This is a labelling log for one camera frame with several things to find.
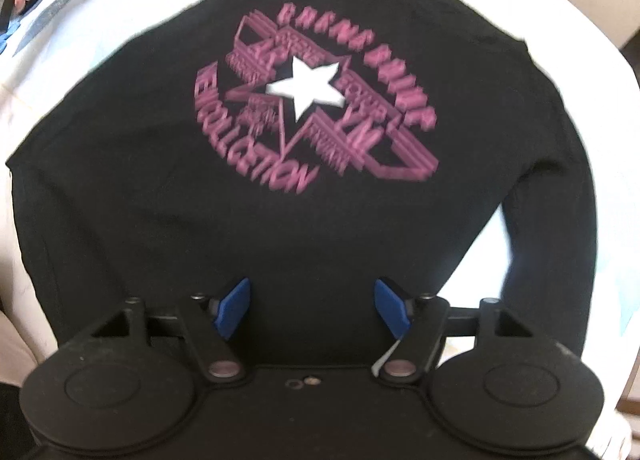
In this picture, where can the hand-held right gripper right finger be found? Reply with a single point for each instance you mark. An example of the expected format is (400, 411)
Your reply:
(392, 310)

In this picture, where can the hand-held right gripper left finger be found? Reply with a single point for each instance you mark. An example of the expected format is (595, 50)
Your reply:
(235, 310)

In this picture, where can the small blue crumpled cloth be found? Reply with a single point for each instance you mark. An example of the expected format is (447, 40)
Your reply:
(6, 37)

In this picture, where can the black sweatshirt with pink print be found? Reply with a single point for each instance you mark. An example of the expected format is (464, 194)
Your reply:
(150, 190)

